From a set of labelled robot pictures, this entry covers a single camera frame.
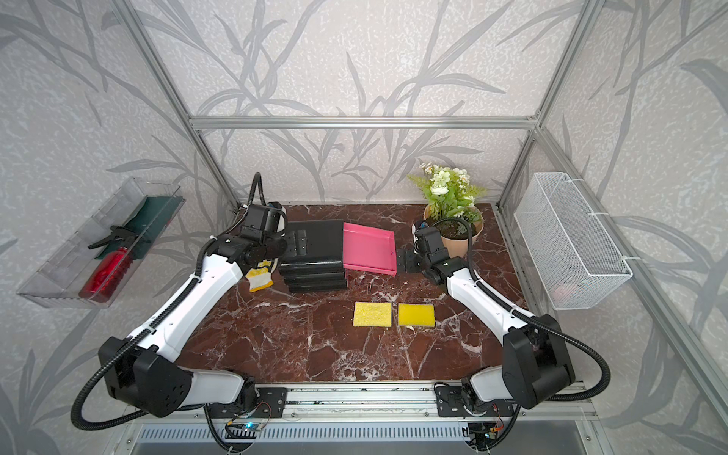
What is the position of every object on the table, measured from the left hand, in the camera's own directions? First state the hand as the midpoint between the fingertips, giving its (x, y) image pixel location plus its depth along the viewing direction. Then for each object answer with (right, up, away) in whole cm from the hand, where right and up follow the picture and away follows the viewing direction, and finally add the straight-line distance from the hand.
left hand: (295, 241), depth 81 cm
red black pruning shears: (-32, -6, -23) cm, 40 cm away
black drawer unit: (+7, -8, +2) cm, 11 cm away
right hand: (+34, -4, +7) cm, 35 cm away
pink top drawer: (+21, -3, +13) cm, 25 cm away
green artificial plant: (+45, +15, +4) cm, 47 cm away
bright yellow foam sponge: (+36, -24, +8) cm, 44 cm away
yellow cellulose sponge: (+22, -23, +8) cm, 33 cm away
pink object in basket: (+71, -12, -10) cm, 72 cm away
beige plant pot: (+50, +3, +16) cm, 52 cm away
